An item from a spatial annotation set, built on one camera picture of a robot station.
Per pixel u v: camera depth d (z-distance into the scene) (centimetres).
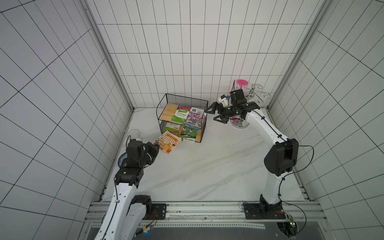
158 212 71
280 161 50
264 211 65
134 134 99
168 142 81
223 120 79
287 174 54
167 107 101
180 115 93
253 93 89
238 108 65
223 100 81
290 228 69
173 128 104
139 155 59
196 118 92
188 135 102
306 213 74
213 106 76
